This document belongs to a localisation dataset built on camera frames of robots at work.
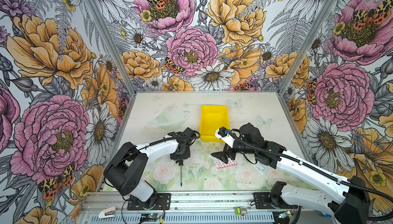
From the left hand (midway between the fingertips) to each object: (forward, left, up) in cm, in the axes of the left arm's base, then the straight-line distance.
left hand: (180, 160), depth 87 cm
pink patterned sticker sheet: (-3, -22, 0) cm, 22 cm away
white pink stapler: (-24, +31, +1) cm, 39 cm away
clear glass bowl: (+30, +9, -3) cm, 31 cm away
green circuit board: (-25, +12, -1) cm, 28 cm away
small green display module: (-24, -28, +3) cm, 37 cm away
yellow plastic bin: (+27, -19, +3) cm, 33 cm away
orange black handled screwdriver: (-2, 0, 0) cm, 2 cm away
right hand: (-2, -19, +17) cm, 26 cm away
